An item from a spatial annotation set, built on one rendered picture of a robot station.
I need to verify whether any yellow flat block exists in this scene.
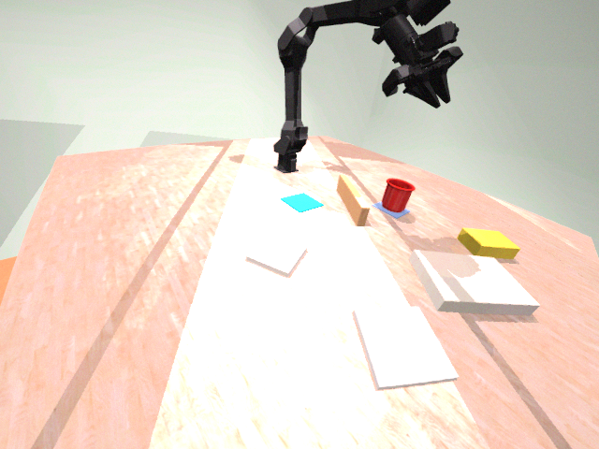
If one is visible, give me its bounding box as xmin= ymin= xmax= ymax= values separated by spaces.
xmin=456 ymin=228 xmax=520 ymax=259

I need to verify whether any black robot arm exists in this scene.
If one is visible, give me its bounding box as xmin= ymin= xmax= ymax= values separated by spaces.
xmin=272 ymin=0 xmax=459 ymax=173

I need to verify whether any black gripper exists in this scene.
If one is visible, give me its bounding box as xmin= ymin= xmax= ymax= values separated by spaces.
xmin=382 ymin=32 xmax=463 ymax=109

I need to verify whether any red translucent cup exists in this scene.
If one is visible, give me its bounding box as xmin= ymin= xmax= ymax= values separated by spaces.
xmin=381 ymin=178 xmax=415 ymax=212

